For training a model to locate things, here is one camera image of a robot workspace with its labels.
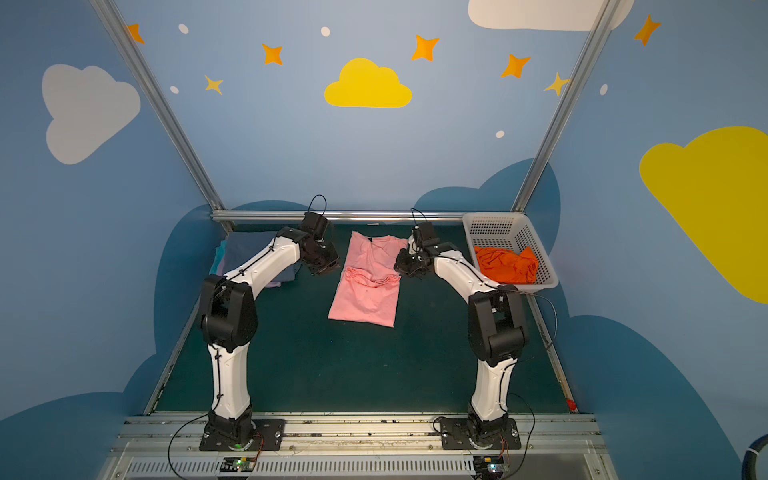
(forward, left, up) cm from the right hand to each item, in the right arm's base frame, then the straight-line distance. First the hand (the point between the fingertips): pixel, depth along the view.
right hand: (395, 265), depth 95 cm
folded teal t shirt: (+1, +62, -6) cm, 63 cm away
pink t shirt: (-3, +9, -10) cm, 14 cm away
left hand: (0, +17, -1) cm, 17 cm away
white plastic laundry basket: (+26, -46, -9) cm, 54 cm away
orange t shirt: (+7, -40, -8) cm, 41 cm away
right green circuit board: (-51, -25, -13) cm, 58 cm away
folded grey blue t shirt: (+8, +55, -3) cm, 56 cm away
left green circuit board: (-54, +36, -12) cm, 66 cm away
